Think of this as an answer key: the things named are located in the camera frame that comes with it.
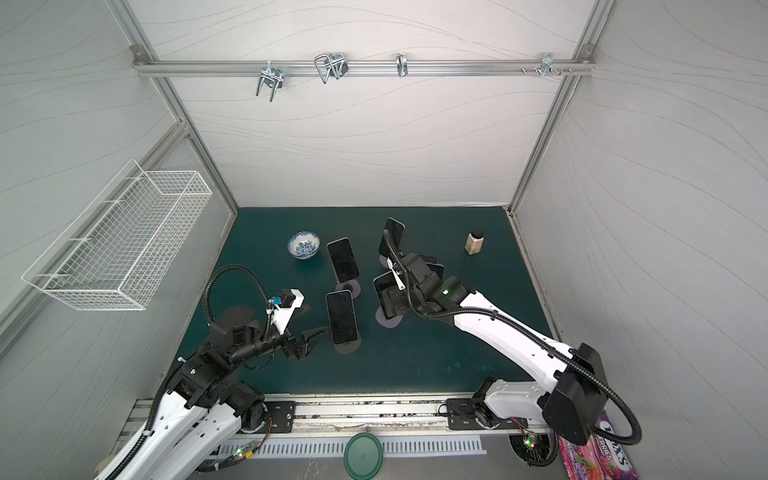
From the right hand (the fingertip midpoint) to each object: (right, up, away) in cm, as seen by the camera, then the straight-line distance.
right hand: (400, 285), depth 78 cm
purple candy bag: (+46, -38, -11) cm, 61 cm away
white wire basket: (-66, +9, -12) cm, 68 cm away
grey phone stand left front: (-15, -19, +6) cm, 25 cm away
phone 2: (-18, +6, +13) cm, 22 cm away
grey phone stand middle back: (-16, -3, +19) cm, 25 cm away
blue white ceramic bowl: (-35, +10, +29) cm, 47 cm away
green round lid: (-8, -32, -18) cm, 38 cm away
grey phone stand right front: (-3, -13, +10) cm, 17 cm away
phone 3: (-1, +15, +29) cm, 33 cm away
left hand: (-19, -6, -7) cm, 22 cm away
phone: (-16, -9, +2) cm, 19 cm away
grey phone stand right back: (-5, +4, +25) cm, 26 cm away
